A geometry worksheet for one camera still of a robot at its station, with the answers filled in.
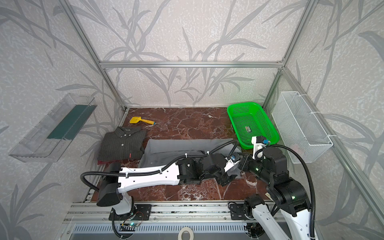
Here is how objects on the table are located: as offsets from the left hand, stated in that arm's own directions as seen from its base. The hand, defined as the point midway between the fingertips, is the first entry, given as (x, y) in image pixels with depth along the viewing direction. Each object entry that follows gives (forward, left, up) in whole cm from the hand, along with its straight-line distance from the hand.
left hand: (234, 165), depth 67 cm
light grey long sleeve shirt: (+17, +40, -24) cm, 50 cm away
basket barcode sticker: (+36, -19, -23) cm, 47 cm away
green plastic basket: (+44, -22, -22) cm, 54 cm away
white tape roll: (-23, +22, -21) cm, 38 cm away
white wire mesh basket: (+12, -28, +14) cm, 33 cm away
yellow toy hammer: (+44, +65, -23) cm, 81 cm away
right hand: (+4, 0, +7) cm, 8 cm away
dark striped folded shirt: (+20, +63, -18) cm, 68 cm away
